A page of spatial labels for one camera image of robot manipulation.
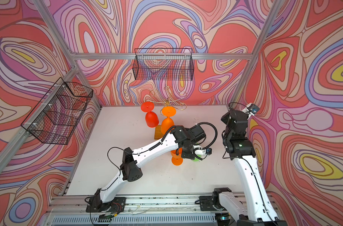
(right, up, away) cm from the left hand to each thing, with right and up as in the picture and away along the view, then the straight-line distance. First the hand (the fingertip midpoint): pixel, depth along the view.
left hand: (194, 153), depth 78 cm
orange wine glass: (-10, -7, +11) cm, 16 cm away
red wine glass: (-25, +20, +5) cm, 32 cm away
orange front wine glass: (-15, +17, -1) cm, 23 cm away
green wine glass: (-2, +1, -16) cm, 16 cm away
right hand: (+18, +22, -10) cm, 30 cm away
